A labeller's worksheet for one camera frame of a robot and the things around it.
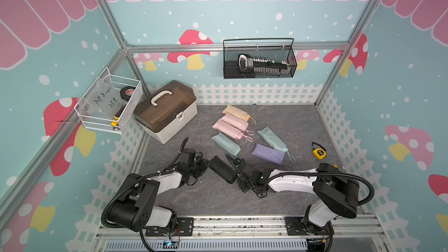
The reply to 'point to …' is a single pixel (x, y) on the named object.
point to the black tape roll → (127, 91)
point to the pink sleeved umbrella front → (230, 130)
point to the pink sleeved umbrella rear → (237, 122)
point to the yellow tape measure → (320, 153)
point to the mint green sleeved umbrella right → (274, 140)
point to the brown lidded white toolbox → (167, 111)
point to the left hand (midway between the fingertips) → (211, 165)
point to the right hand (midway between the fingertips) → (240, 180)
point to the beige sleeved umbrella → (238, 113)
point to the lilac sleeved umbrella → (268, 154)
